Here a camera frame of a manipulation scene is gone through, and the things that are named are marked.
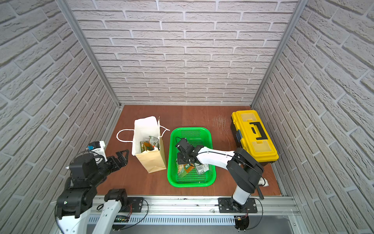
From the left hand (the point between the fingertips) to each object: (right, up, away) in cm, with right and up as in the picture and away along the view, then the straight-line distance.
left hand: (120, 150), depth 67 cm
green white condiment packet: (+40, -15, +18) cm, 46 cm away
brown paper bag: (+5, +2, +23) cm, 24 cm away
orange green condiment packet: (+32, -15, +19) cm, 40 cm away
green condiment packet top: (+8, -1, +19) cm, 20 cm away
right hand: (+28, -10, +21) cm, 36 cm away
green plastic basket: (+40, +2, +31) cm, 50 cm away
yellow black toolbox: (+68, +4, +15) cm, 70 cm away
